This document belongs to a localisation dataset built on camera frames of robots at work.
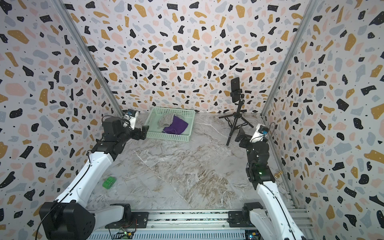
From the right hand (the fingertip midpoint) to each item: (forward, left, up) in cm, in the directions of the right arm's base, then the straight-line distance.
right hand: (248, 130), depth 75 cm
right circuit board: (-40, -2, -30) cm, 50 cm away
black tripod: (+24, +1, -13) cm, 27 cm away
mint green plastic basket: (+21, +58, -26) cm, 67 cm away
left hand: (+4, +56, -1) cm, 56 cm away
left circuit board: (-42, +60, -30) cm, 80 cm away
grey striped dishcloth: (+30, +52, -24) cm, 64 cm away
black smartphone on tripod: (+27, +4, +4) cm, 28 cm away
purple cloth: (+25, +43, -27) cm, 56 cm away
